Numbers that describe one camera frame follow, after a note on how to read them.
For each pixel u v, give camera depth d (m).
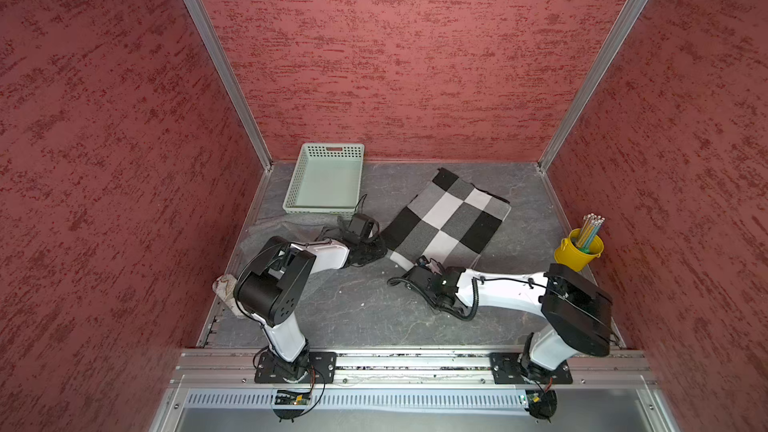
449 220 1.03
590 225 0.83
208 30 0.82
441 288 0.62
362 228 0.76
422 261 0.79
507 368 0.74
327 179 1.17
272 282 0.47
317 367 0.74
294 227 0.93
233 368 0.76
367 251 0.81
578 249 0.85
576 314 0.44
